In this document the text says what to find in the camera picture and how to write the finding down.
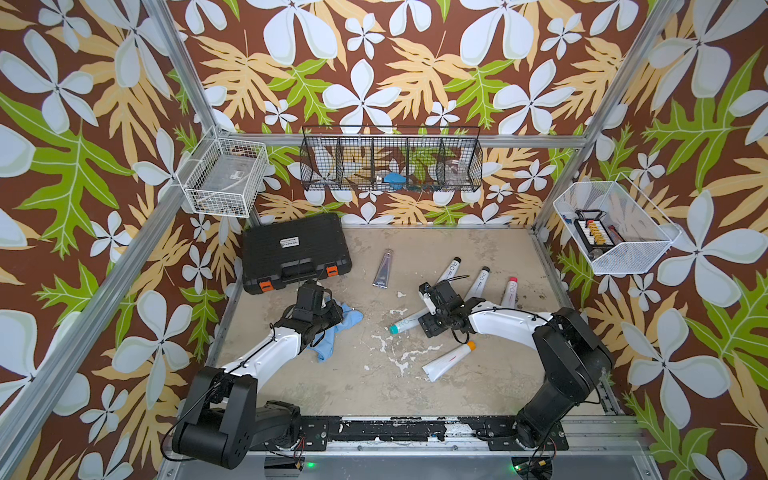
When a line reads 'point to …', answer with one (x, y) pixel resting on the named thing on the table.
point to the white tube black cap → (450, 270)
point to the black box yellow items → (593, 231)
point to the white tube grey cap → (476, 291)
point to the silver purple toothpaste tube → (383, 272)
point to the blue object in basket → (395, 179)
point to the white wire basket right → (615, 228)
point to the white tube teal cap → (399, 326)
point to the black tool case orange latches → (293, 250)
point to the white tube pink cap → (510, 296)
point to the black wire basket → (392, 158)
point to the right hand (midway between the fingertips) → (429, 317)
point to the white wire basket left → (224, 176)
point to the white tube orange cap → (434, 368)
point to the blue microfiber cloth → (324, 343)
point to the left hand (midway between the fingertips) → (342, 305)
